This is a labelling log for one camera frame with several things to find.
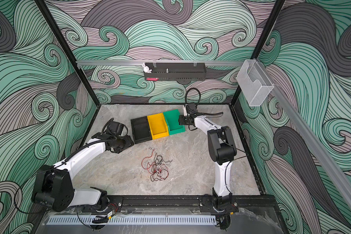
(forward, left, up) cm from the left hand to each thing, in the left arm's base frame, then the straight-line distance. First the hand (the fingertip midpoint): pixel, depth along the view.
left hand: (131, 143), depth 86 cm
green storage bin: (+27, -24, -7) cm, 37 cm away
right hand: (+21, -32, -1) cm, 38 cm away
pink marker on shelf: (+33, -11, +23) cm, 42 cm away
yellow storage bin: (+20, -14, -8) cm, 26 cm away
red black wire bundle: (-14, -17, -5) cm, 23 cm away
